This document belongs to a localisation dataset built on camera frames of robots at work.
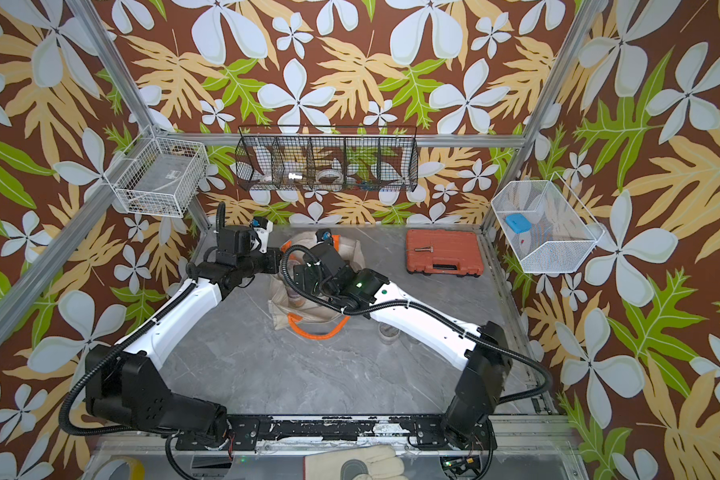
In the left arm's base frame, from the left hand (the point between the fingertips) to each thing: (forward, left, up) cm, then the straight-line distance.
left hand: (283, 249), depth 84 cm
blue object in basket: (+8, -69, +3) cm, 69 cm away
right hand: (-9, -9, +3) cm, 13 cm away
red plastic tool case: (+14, -53, -18) cm, 58 cm away
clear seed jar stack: (-7, -1, -16) cm, 18 cm away
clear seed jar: (-18, -30, -17) cm, 39 cm away
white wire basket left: (+18, +37, +12) cm, 43 cm away
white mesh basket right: (0, -76, +8) cm, 76 cm away
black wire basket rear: (+32, -8, +9) cm, 34 cm away
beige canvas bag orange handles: (-7, +1, -17) cm, 19 cm away
